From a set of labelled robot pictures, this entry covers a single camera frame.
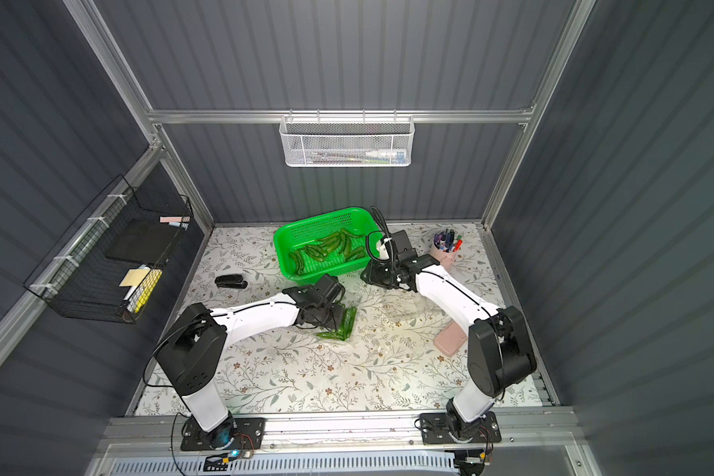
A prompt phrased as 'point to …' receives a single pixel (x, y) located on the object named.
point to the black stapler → (230, 281)
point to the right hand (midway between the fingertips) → (368, 275)
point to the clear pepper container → (343, 332)
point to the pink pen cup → (445, 246)
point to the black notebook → (143, 240)
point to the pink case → (450, 338)
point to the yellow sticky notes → (134, 277)
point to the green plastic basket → (318, 248)
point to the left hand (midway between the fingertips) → (338, 319)
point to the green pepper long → (344, 231)
